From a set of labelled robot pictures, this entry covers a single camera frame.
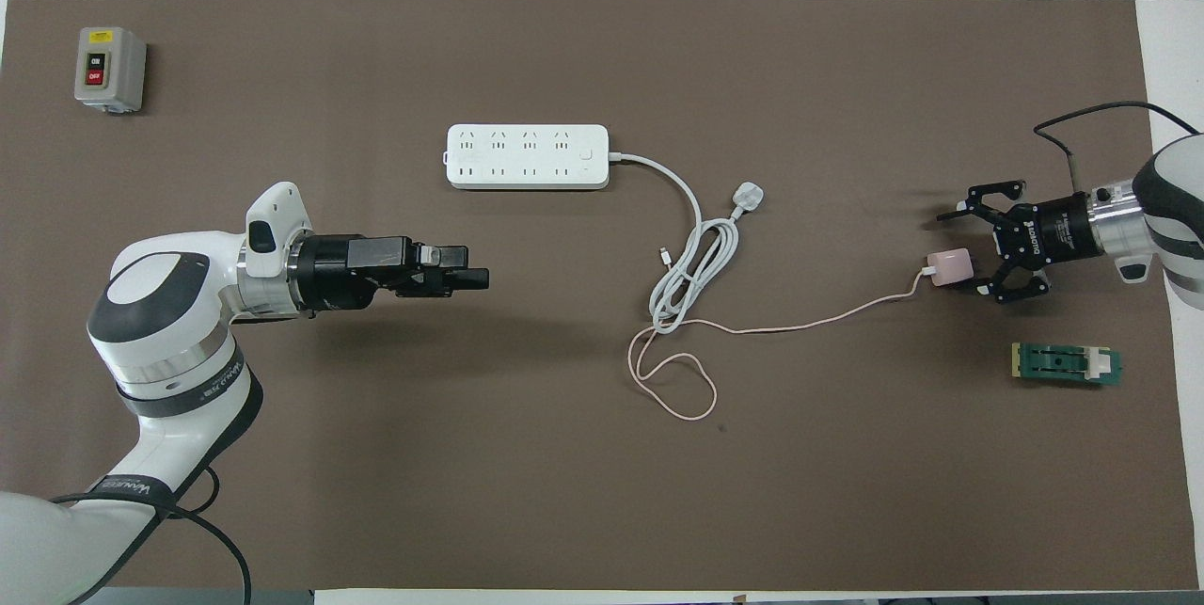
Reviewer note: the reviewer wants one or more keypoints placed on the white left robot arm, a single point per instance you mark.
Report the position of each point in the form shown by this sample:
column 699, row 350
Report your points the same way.
column 160, row 351

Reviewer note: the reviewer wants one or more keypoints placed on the pink charger adapter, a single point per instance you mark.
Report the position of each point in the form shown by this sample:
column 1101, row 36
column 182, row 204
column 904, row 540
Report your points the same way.
column 950, row 268

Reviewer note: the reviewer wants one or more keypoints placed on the brown table mat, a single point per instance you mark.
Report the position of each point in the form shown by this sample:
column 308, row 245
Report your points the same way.
column 602, row 492

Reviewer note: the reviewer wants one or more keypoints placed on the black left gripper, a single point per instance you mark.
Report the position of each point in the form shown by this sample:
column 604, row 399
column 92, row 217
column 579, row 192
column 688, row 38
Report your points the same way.
column 348, row 271

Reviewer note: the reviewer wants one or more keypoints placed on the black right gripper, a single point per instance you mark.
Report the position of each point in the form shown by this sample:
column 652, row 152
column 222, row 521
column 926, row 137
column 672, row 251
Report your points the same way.
column 1049, row 230

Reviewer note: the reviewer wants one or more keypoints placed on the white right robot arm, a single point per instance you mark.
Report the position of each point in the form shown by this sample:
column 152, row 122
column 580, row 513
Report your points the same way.
column 1171, row 210

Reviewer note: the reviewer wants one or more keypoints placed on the grey on-off switch box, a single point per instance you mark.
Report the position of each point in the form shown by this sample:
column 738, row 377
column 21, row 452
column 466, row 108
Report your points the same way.
column 108, row 69

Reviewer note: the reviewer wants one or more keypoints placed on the white power strip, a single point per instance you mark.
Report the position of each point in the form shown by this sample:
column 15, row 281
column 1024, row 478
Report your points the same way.
column 527, row 156

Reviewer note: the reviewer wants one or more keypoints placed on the green circuit board module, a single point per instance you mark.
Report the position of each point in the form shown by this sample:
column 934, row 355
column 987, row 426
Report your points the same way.
column 1063, row 365

